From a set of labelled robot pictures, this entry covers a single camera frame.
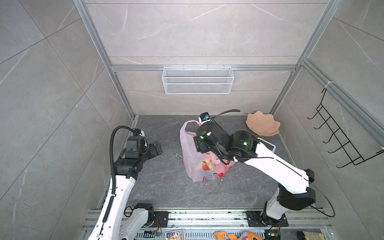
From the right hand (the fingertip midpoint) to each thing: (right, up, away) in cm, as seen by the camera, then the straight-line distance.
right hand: (202, 136), depth 65 cm
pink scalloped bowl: (+49, +6, +49) cm, 70 cm away
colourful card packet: (-12, -46, +4) cm, 48 cm away
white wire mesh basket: (-1, +36, +36) cm, 51 cm away
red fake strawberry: (+3, -19, +20) cm, 27 cm away
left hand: (-25, -4, +10) cm, 27 cm away
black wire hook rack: (+64, 0, +3) cm, 64 cm away
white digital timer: (+46, -8, +34) cm, 58 cm away
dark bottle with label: (+47, -45, +2) cm, 66 cm away
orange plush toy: (+20, -44, 0) cm, 48 cm away
